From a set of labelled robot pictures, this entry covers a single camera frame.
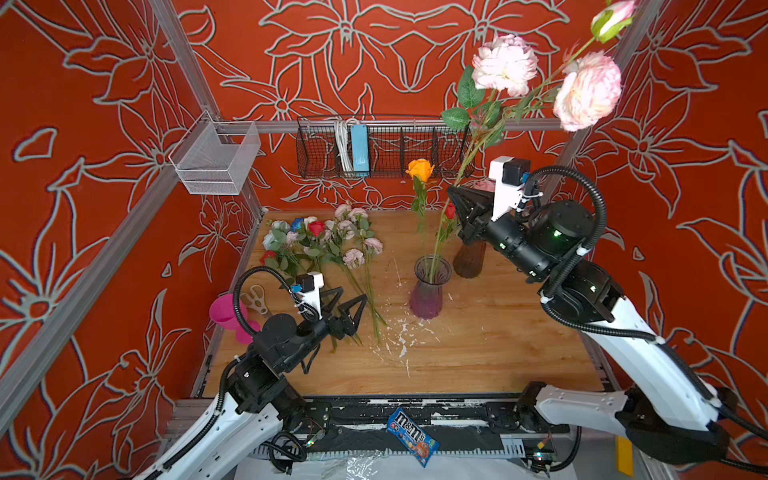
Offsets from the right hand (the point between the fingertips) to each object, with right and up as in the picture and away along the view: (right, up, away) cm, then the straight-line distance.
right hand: (453, 181), depth 50 cm
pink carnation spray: (-21, -10, +54) cm, 59 cm away
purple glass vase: (+2, -19, +31) cm, 37 cm away
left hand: (-18, -22, +15) cm, 32 cm away
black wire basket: (-8, +22, +46) cm, 51 cm away
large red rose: (-35, -6, +50) cm, 61 cm away
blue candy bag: (-3, -59, +18) cm, 62 cm away
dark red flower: (-52, -15, +51) cm, 74 cm away
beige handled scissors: (-54, -30, +44) cm, 76 cm away
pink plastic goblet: (-58, -31, +32) cm, 73 cm away
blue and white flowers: (-46, -11, +55) cm, 73 cm away
